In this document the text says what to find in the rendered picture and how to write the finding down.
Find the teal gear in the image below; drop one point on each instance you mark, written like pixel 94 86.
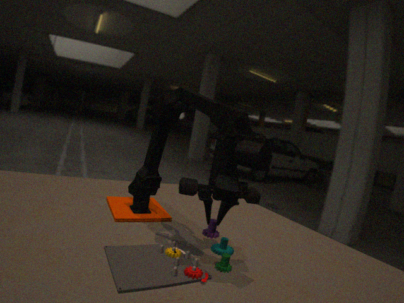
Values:
pixel 222 247

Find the yellow gear with black stripe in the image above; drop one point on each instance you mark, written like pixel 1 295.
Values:
pixel 176 253

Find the red gear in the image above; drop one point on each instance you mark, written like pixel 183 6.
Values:
pixel 193 274

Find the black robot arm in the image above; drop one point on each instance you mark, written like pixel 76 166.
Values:
pixel 232 123

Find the purple gear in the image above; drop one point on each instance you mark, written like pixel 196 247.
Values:
pixel 211 230

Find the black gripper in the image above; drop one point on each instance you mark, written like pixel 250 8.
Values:
pixel 190 187

